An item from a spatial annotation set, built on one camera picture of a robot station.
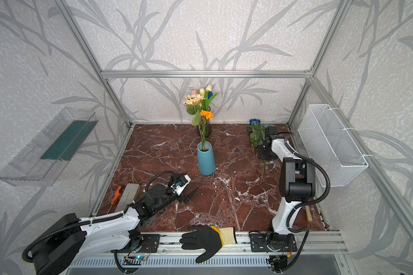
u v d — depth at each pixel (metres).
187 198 0.72
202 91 0.94
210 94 0.96
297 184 0.51
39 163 0.64
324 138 0.66
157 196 0.61
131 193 0.86
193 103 0.72
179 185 0.67
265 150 0.85
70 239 0.42
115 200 0.85
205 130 0.83
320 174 0.47
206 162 0.86
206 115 0.79
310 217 0.78
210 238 0.74
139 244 0.68
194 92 0.96
